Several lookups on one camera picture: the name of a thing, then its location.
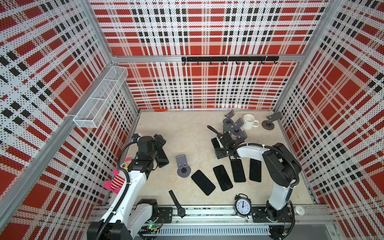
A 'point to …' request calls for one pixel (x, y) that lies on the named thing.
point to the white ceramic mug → (249, 122)
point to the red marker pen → (160, 110)
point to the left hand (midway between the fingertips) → (158, 142)
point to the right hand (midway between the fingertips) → (222, 151)
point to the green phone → (238, 170)
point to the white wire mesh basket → (91, 113)
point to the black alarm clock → (242, 205)
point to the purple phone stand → (228, 120)
